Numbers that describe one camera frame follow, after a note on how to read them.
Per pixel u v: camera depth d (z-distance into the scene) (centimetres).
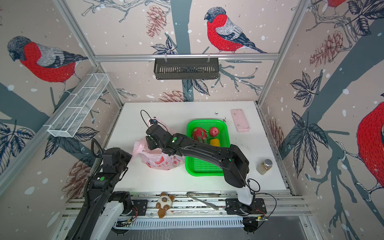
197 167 88
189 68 104
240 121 108
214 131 97
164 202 73
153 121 67
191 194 79
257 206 74
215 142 92
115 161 60
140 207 73
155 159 73
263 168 78
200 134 92
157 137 57
